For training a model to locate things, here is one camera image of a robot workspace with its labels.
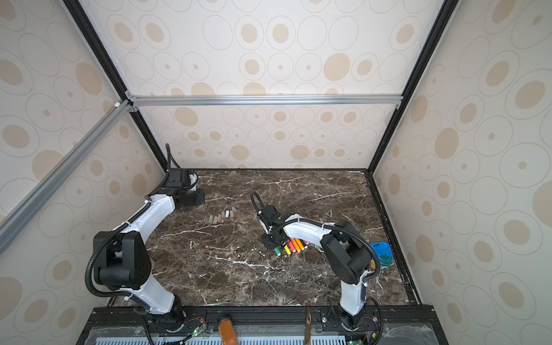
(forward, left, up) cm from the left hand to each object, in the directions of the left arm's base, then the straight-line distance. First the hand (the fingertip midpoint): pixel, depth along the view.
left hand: (207, 193), depth 91 cm
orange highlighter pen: (-16, -38, -14) cm, 44 cm away
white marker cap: (-1, -6, -14) cm, 15 cm away
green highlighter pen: (-21, -30, -10) cm, 38 cm away
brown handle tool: (-48, -14, -12) cm, 52 cm away
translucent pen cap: (0, -8, -14) cm, 17 cm away
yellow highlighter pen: (-19, -34, -14) cm, 41 cm away
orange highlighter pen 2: (-16, -40, -14) cm, 45 cm away
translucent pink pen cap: (-2, -4, -13) cm, 14 cm away
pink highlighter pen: (-16, -43, -14) cm, 47 cm away
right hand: (-15, -30, -13) cm, 36 cm away
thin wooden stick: (-48, -41, -15) cm, 65 cm away
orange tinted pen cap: (-4, -3, -14) cm, 15 cm away
